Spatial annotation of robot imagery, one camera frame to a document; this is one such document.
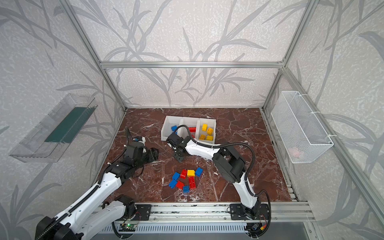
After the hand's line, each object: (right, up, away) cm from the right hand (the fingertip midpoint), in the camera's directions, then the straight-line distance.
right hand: (180, 149), depth 93 cm
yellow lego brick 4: (+7, -12, -8) cm, 16 cm away
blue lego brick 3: (-3, -18, -11) cm, 22 cm away
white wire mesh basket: (+55, +11, -33) cm, 65 cm away
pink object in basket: (+59, +3, -21) cm, 63 cm away
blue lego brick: (-8, +13, +16) cm, 22 cm away
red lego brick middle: (+3, -12, -9) cm, 15 cm away
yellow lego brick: (+19, +11, +9) cm, 23 cm away
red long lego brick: (+8, -17, -11) cm, 22 cm away
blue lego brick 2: (+12, -11, -8) cm, 18 cm away
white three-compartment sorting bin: (+14, +12, +12) cm, 22 cm away
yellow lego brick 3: (+19, +6, +6) cm, 21 cm away
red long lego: (+7, +12, +12) cm, 18 cm away
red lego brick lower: (+1, -18, -11) cm, 21 cm away
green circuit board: (-22, -33, -22) cm, 46 cm away
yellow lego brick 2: (+14, +7, +7) cm, 17 cm away
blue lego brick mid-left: (-2, -15, -9) cm, 17 cm away
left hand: (-12, +3, -11) cm, 16 cm away
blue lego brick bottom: (+5, -19, -13) cm, 24 cm away
